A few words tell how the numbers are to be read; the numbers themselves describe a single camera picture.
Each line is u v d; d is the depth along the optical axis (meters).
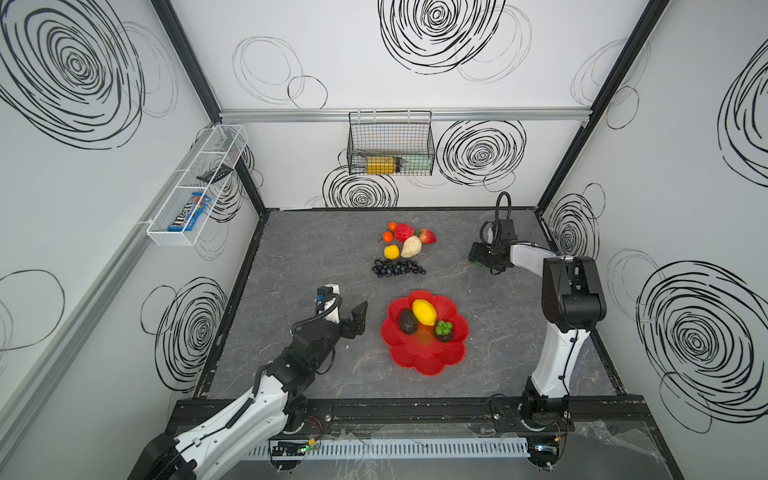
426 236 1.08
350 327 0.71
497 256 0.79
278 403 0.56
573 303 0.54
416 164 0.87
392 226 1.12
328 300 0.66
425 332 0.88
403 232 1.07
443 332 0.83
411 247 1.02
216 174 0.76
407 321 0.85
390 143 0.99
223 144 0.93
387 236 1.08
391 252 1.02
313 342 0.59
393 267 0.98
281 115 0.91
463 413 0.75
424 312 0.87
